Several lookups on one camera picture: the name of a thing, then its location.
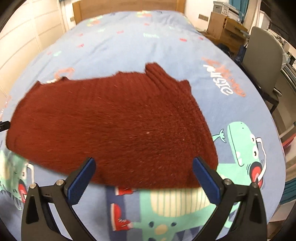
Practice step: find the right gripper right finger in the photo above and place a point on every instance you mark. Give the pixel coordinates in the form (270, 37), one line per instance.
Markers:
(250, 221)

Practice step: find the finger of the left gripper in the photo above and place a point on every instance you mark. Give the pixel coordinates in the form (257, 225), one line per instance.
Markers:
(4, 125)

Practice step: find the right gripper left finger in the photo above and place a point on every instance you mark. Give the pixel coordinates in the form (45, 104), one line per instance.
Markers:
(38, 222)

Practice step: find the dark red knit sweater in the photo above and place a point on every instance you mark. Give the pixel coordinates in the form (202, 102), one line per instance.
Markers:
(142, 129)

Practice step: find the blue cartoon print bedsheet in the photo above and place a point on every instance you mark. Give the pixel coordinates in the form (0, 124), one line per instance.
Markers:
(245, 135)

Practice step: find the cream wardrobe doors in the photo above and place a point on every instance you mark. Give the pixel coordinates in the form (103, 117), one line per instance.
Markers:
(33, 27)

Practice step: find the wooden headboard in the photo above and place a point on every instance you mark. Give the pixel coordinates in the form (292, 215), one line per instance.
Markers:
(85, 9)

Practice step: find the grey office chair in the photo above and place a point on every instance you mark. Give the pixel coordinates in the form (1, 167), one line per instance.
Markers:
(262, 63)

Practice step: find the wooden desk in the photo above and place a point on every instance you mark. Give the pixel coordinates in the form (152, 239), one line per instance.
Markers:
(227, 31)

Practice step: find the white storage box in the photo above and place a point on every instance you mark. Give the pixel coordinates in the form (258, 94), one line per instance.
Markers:
(221, 7)

